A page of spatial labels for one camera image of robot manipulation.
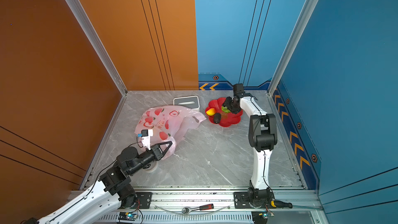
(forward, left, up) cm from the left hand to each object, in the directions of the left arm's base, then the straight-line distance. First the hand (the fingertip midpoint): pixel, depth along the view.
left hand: (172, 143), depth 70 cm
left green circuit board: (-26, +21, -23) cm, 40 cm away
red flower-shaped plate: (+28, -30, -21) cm, 47 cm away
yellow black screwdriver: (-21, -49, -18) cm, 57 cm away
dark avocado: (+26, -23, -16) cm, 38 cm away
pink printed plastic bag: (+17, +6, -10) cm, 20 cm away
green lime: (+30, -28, -12) cm, 42 cm away
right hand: (+34, -28, -13) cm, 46 cm away
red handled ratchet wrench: (-24, -7, -19) cm, 31 cm away
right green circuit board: (-26, -40, -22) cm, 52 cm away
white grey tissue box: (+40, -6, -17) cm, 44 cm away
